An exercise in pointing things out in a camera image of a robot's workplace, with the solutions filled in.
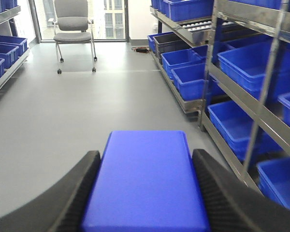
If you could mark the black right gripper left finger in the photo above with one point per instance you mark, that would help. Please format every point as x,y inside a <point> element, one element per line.
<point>50,207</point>

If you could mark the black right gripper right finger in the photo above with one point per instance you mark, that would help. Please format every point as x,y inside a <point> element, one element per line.
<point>236,207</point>

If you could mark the blue plastic box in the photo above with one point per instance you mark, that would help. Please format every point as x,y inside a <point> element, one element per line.
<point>145,181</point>

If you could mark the black plastic bin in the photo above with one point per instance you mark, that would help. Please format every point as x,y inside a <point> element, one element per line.
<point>169,43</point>

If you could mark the grey office chair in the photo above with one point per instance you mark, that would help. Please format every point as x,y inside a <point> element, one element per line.
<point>72,21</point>

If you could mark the glass window with dark frame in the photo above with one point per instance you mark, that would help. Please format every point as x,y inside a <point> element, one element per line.
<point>111,19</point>

